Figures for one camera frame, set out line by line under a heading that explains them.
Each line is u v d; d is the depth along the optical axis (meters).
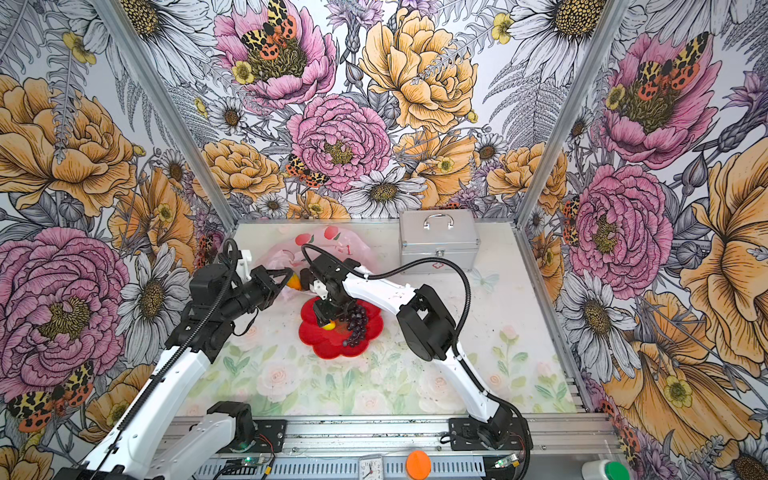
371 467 0.69
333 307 0.80
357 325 0.89
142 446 0.41
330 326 0.87
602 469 0.63
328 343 0.89
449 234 0.99
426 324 0.57
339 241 0.99
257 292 0.66
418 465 0.62
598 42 0.77
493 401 0.64
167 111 0.88
